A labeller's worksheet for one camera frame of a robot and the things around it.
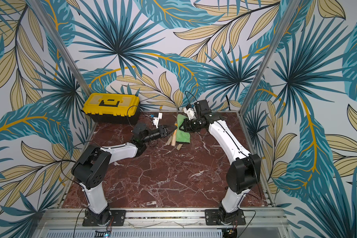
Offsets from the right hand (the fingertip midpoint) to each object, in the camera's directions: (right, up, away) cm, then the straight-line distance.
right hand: (181, 127), depth 82 cm
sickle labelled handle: (-8, -9, +18) cm, 22 cm away
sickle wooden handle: (-4, -6, -2) cm, 8 cm away
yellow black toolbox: (-38, +12, +17) cm, 43 cm away
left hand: (-2, -1, -2) cm, 3 cm away
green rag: (0, -5, -4) cm, 6 cm away
